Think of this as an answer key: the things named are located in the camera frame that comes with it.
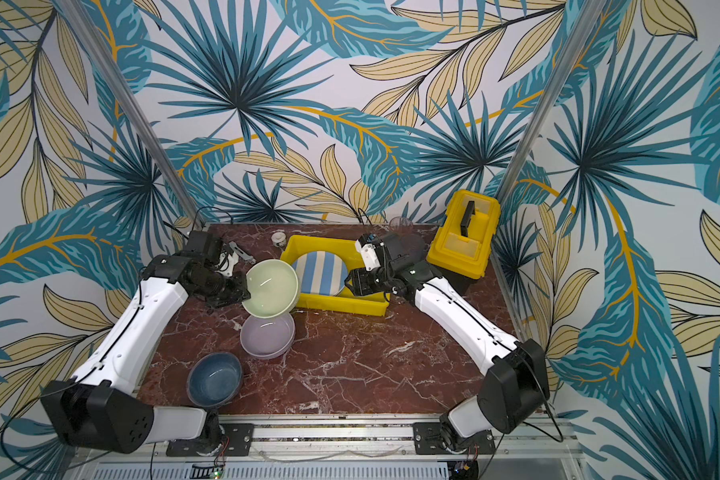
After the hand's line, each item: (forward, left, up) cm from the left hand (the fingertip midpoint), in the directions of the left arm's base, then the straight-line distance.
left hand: (248, 296), depth 77 cm
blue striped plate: (+19, -15, -15) cm, 29 cm away
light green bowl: (+4, -5, -2) cm, 7 cm away
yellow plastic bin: (+7, -24, -15) cm, 29 cm away
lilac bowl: (-4, -2, -16) cm, 17 cm away
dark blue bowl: (-16, +11, -18) cm, 26 cm away
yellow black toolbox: (+23, -60, -2) cm, 64 cm away
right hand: (+6, -26, -1) cm, 27 cm away
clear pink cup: (+49, -45, -22) cm, 70 cm away
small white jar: (+35, +2, -17) cm, 39 cm away
